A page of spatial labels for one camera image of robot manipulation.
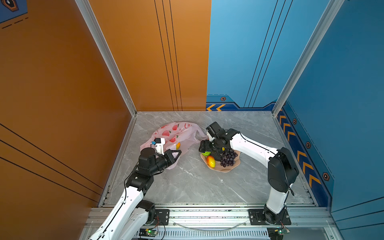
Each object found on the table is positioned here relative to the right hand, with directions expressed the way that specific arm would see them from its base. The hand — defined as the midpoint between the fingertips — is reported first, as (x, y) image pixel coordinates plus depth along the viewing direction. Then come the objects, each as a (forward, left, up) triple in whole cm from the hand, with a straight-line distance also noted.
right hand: (203, 150), depth 87 cm
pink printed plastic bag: (+6, +14, +6) cm, 17 cm away
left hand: (-7, +11, +11) cm, 17 cm away
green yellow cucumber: (+8, +17, -7) cm, 20 cm away
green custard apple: (-1, -2, -1) cm, 3 cm away
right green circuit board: (-38, -36, -11) cm, 53 cm away
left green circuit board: (-38, +28, -11) cm, 48 cm away
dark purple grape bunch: (-4, -15, -4) cm, 16 cm away
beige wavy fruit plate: (-7, -9, -9) cm, 14 cm away
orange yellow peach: (-6, -4, -3) cm, 8 cm away
